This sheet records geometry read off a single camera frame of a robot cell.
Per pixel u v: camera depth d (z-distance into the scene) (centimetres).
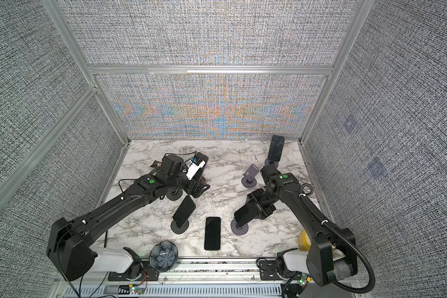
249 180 95
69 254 40
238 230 83
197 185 69
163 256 76
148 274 72
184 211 78
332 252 40
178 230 83
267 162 109
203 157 92
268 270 73
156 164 106
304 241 77
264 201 66
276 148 99
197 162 68
